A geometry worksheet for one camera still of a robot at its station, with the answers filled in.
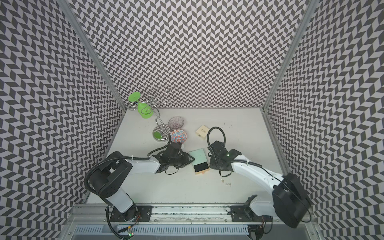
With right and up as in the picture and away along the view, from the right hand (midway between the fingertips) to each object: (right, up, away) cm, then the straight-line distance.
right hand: (215, 166), depth 83 cm
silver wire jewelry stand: (-36, +18, +19) cm, 45 cm away
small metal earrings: (+4, -9, +1) cm, 10 cm away
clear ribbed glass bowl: (-26, +24, +25) cm, 44 cm away
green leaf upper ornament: (-46, +40, 0) cm, 60 cm away
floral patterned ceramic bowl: (-24, +16, +19) cm, 34 cm away
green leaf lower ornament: (-43, +33, +10) cm, 55 cm away
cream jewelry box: (-7, +19, +19) cm, 27 cm away
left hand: (-12, +1, +5) cm, 14 cm away
